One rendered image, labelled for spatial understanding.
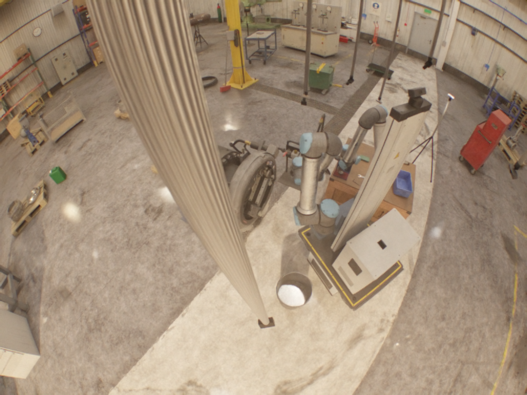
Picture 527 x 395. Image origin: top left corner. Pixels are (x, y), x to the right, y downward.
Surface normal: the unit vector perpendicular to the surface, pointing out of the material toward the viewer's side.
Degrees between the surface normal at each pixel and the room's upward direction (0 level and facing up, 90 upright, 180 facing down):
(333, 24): 90
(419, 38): 90
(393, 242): 0
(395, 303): 0
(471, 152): 90
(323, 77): 90
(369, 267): 0
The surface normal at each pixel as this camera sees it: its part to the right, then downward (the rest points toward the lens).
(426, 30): -0.59, 0.67
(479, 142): -0.92, 0.35
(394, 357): -0.05, -0.59
